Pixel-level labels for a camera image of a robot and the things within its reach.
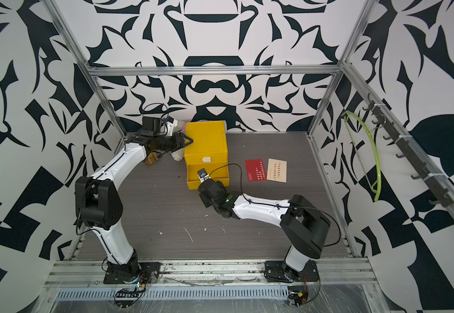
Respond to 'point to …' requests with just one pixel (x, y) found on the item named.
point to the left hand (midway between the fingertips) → (188, 139)
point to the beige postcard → (277, 170)
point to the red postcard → (256, 170)
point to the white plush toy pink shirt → (179, 154)
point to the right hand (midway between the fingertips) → (207, 184)
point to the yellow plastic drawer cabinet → (208, 150)
